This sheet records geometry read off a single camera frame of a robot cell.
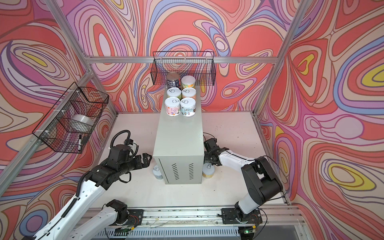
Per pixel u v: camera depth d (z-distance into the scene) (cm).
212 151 71
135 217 73
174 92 74
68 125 72
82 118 74
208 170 84
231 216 74
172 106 68
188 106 69
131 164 64
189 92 74
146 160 69
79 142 72
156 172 84
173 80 73
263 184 45
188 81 76
